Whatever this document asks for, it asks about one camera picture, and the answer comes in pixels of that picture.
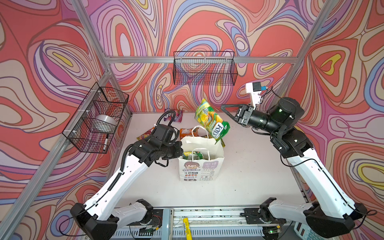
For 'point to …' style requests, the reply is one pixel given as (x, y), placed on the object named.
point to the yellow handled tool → (187, 230)
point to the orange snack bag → (187, 132)
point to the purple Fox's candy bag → (169, 116)
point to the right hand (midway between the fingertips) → (220, 113)
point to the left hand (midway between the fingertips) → (186, 149)
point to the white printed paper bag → (201, 170)
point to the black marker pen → (106, 140)
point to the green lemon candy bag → (197, 155)
